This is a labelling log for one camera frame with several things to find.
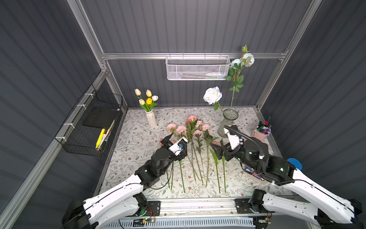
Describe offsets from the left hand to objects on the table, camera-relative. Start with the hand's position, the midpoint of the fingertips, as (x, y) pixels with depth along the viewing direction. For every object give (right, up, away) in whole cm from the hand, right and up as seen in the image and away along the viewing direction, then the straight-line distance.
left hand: (178, 140), depth 71 cm
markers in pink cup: (+55, +5, +20) cm, 59 cm away
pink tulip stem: (+28, -15, +19) cm, 37 cm away
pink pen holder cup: (+51, +1, +22) cm, 56 cm away
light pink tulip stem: (-5, -23, +13) cm, 27 cm away
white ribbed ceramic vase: (-21, +11, +27) cm, 36 cm away
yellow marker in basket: (-39, +1, -1) cm, 39 cm away
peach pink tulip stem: (0, -17, +19) cm, 25 cm away
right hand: (+20, +1, -8) cm, 21 cm away
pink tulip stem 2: (-7, -25, +11) cm, 28 cm away
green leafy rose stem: (+7, +3, +28) cm, 29 cm away
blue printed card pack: (+29, -9, -17) cm, 35 cm away
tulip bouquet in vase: (-18, +21, +13) cm, 30 cm away
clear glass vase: (+32, +14, +20) cm, 40 cm away
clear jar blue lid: (+58, -11, -3) cm, 59 cm away
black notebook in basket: (-43, +12, +6) cm, 46 cm away
